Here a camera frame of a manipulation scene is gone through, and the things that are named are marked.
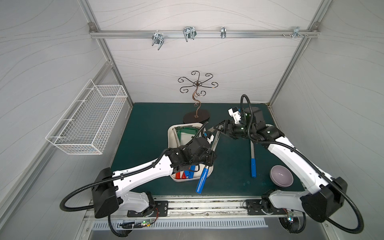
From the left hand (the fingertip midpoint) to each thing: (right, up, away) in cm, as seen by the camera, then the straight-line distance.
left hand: (216, 156), depth 71 cm
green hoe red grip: (-20, -14, +12) cm, 27 cm away
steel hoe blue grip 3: (+25, -8, +17) cm, 31 cm away
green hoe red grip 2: (-18, +6, +35) cm, 40 cm away
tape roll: (+41, +13, +32) cm, 54 cm away
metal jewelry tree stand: (-9, +19, +40) cm, 45 cm away
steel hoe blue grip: (-15, -11, +8) cm, 20 cm away
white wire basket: (-60, +17, -1) cm, 62 cm away
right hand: (0, +13, +1) cm, 13 cm away
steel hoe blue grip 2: (-12, -12, +9) cm, 19 cm away
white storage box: (-26, +2, +25) cm, 36 cm away
